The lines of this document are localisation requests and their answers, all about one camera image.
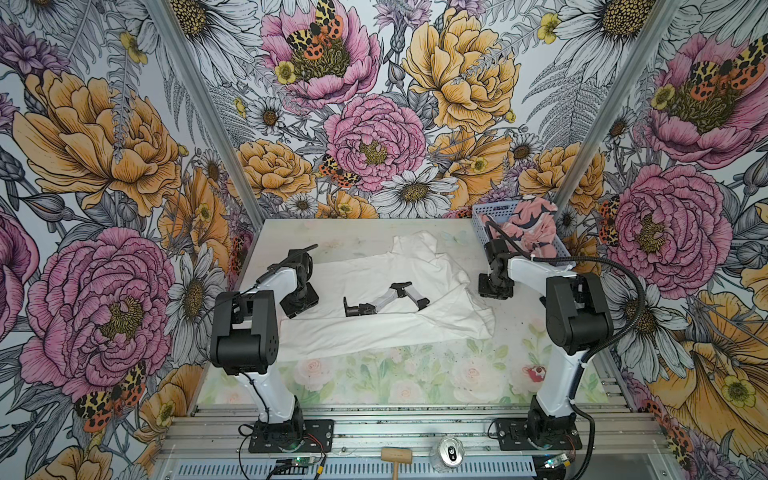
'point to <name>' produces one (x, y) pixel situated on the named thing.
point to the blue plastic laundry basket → (503, 207)
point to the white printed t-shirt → (456, 307)
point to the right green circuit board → (557, 461)
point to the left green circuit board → (305, 461)
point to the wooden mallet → (396, 455)
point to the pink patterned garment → (532, 225)
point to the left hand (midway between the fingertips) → (303, 315)
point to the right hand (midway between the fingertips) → (490, 300)
